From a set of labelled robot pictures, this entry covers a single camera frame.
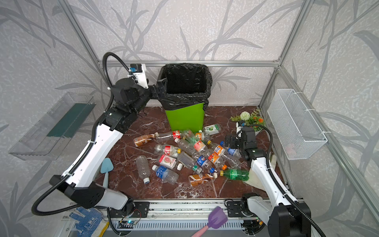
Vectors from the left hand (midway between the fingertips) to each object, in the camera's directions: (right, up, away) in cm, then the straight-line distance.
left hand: (160, 75), depth 63 cm
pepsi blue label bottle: (+19, -44, +24) cm, 53 cm away
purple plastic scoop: (+26, -68, +8) cm, 73 cm away
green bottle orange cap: (+37, -50, +18) cm, 64 cm away
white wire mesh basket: (+59, -25, +1) cm, 64 cm away
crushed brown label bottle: (+15, -52, +16) cm, 56 cm away
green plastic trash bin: (+12, -19, +32) cm, 39 cm away
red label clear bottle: (-2, -37, +22) cm, 43 cm away
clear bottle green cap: (+9, -44, +24) cm, 51 cm away
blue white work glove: (-38, -68, +8) cm, 78 cm away
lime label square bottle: (+26, -26, +39) cm, 54 cm away
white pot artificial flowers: (+51, -19, +31) cm, 63 cm away
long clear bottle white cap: (+11, -37, +29) cm, 48 cm away
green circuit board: (-17, -69, +8) cm, 72 cm away
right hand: (+37, -27, +22) cm, 51 cm away
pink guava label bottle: (-2, -44, +24) cm, 50 cm away
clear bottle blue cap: (+39, -40, +29) cm, 63 cm away
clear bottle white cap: (-15, -47, +20) cm, 53 cm away
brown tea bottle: (-21, -33, +32) cm, 50 cm away
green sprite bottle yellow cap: (+11, -29, +27) cm, 41 cm away
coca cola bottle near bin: (+2, -29, +34) cm, 45 cm away
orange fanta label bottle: (+28, -41, +26) cm, 56 cm away
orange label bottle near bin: (+18, -30, +32) cm, 47 cm away
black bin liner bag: (+8, +5, +39) cm, 40 cm away
